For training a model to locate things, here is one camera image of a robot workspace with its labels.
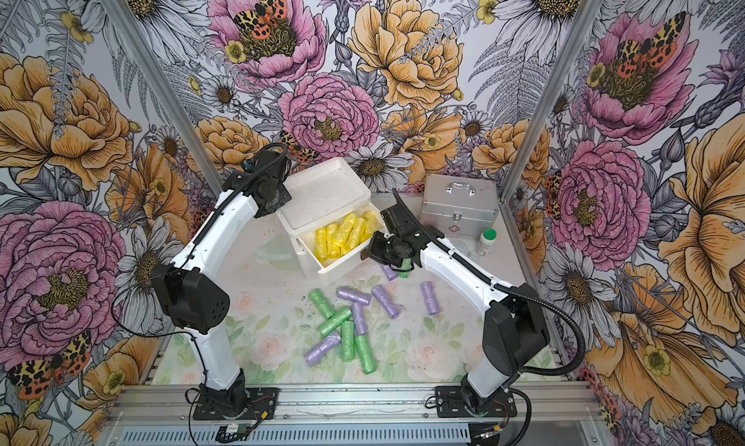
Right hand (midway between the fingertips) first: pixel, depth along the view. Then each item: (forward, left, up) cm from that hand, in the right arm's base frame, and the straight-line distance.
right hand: (366, 259), depth 82 cm
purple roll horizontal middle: (-4, +5, -14) cm, 15 cm away
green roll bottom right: (-20, +1, -16) cm, 26 cm away
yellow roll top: (+4, +13, +2) cm, 14 cm away
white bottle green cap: (+12, -39, -10) cm, 42 cm away
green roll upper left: (-6, +15, -14) cm, 21 cm away
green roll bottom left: (-15, +6, -15) cm, 22 cm away
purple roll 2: (-17, +10, -14) cm, 24 cm away
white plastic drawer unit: (+19, +14, +7) cm, 25 cm away
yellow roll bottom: (+11, -1, +3) cm, 11 cm away
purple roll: (-5, -19, -16) cm, 26 cm away
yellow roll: (+5, +10, +2) cm, 11 cm away
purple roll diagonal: (-8, -7, -16) cm, 19 cm away
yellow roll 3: (+6, +2, +4) cm, 8 cm away
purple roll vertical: (-10, +3, -15) cm, 19 cm away
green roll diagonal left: (-12, +12, -15) cm, 23 cm away
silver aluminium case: (+21, -30, -2) cm, 37 cm away
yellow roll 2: (+7, +6, +5) cm, 11 cm away
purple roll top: (+4, -7, -15) cm, 17 cm away
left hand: (+14, +26, +7) cm, 30 cm away
